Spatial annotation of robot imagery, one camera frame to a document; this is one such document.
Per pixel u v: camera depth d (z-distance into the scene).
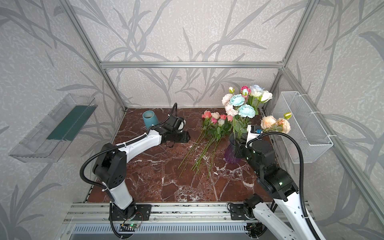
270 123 0.65
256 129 0.54
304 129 0.63
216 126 1.07
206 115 1.12
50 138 0.64
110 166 0.47
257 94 0.67
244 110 0.66
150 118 0.87
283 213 0.43
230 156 0.83
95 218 0.76
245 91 0.65
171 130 0.70
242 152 0.57
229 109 0.69
